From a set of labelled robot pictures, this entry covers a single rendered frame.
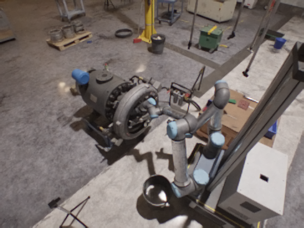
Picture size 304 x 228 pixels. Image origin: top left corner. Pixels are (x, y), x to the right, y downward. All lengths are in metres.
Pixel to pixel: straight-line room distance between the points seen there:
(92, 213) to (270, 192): 1.80
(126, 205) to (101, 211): 0.30
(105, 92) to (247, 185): 1.70
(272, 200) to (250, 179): 0.20
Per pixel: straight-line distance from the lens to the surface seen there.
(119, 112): 1.72
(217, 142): 1.79
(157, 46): 4.46
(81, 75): 2.09
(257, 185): 1.55
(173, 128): 1.12
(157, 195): 2.03
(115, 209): 2.17
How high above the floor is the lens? 2.09
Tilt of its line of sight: 48 degrees down
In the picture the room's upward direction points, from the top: straight up
